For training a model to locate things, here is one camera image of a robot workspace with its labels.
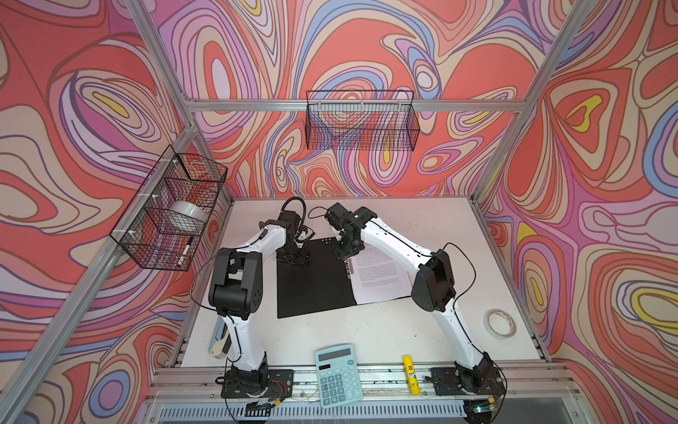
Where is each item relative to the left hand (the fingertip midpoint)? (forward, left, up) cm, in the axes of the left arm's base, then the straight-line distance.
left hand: (303, 260), depth 97 cm
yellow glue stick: (-40, -34, -1) cm, 52 cm away
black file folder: (-8, -8, -3) cm, 12 cm away
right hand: (-3, -16, +5) cm, 17 cm away
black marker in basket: (-12, +29, +23) cm, 39 cm away
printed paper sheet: (-6, -28, -2) cm, 28 cm away
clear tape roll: (-24, -61, -1) cm, 66 cm away
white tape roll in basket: (-1, +29, +29) cm, 41 cm away
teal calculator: (-38, -13, -1) cm, 40 cm away
